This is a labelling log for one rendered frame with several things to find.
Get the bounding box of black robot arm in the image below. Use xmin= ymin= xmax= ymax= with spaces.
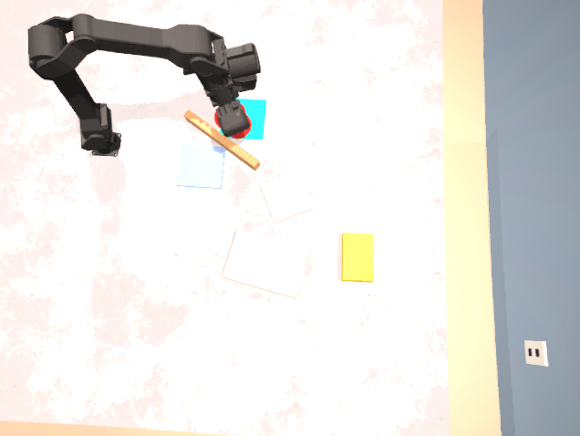
xmin=27 ymin=13 xmax=262 ymax=157

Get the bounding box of orange flat bar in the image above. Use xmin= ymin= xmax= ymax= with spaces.
xmin=183 ymin=110 xmax=260 ymax=171

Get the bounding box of red cup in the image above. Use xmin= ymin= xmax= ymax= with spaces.
xmin=215 ymin=102 xmax=252 ymax=139

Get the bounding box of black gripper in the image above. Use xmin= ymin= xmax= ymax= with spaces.
xmin=203 ymin=74 xmax=250 ymax=138

